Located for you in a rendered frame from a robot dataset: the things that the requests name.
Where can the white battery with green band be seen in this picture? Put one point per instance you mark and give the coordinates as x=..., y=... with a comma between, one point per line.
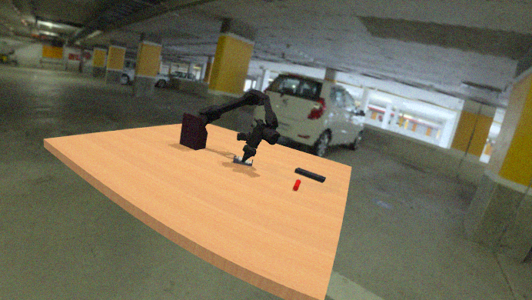
x=239, y=158

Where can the dark grey flat bar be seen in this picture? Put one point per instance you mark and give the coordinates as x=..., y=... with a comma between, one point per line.
x=312, y=175

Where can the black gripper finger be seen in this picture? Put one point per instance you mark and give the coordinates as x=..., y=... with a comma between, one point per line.
x=245, y=157

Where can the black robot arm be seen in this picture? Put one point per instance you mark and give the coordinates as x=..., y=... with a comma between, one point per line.
x=266, y=131

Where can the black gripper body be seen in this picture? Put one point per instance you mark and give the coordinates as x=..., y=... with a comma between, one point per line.
x=251, y=147

